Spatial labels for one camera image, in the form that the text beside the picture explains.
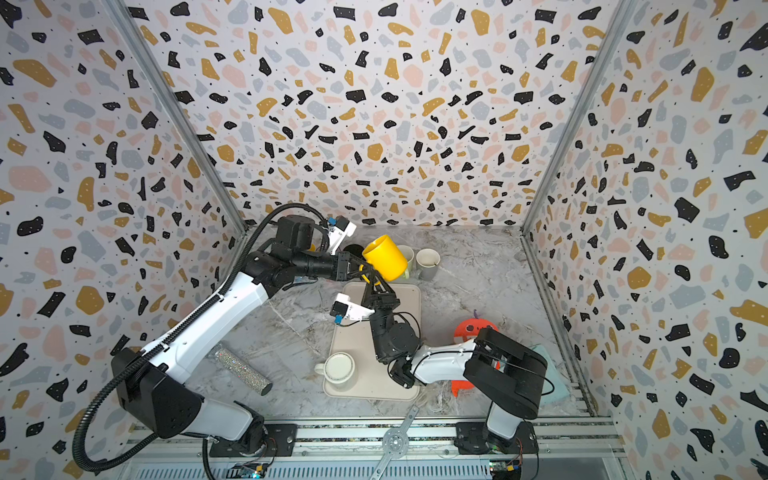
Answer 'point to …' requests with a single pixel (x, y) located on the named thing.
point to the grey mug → (428, 260)
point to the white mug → (338, 368)
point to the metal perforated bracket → (395, 444)
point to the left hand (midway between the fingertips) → (368, 263)
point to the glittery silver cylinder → (244, 371)
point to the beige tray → (372, 379)
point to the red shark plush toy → (468, 328)
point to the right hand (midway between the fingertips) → (380, 269)
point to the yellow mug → (385, 256)
